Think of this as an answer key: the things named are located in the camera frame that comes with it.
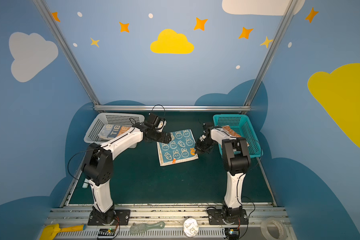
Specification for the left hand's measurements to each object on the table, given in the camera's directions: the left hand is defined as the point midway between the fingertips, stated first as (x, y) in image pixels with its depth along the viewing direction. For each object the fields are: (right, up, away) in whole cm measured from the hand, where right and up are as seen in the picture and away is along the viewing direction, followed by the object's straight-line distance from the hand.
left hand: (164, 136), depth 94 cm
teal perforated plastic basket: (+56, +8, +15) cm, 58 cm away
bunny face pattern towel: (+11, -9, +7) cm, 16 cm away
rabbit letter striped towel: (-42, +2, +14) cm, 44 cm away
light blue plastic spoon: (-43, -27, -11) cm, 52 cm away
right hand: (+21, -10, +4) cm, 24 cm away
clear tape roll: (+59, -41, -24) cm, 76 cm away
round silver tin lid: (+16, -41, -26) cm, 51 cm away
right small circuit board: (+37, -48, -20) cm, 63 cm away
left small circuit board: (-26, -48, -21) cm, 58 cm away
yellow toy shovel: (-51, -44, -24) cm, 71 cm away
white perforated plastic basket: (-35, +12, +16) cm, 41 cm away
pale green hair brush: (-10, -43, -23) cm, 50 cm away
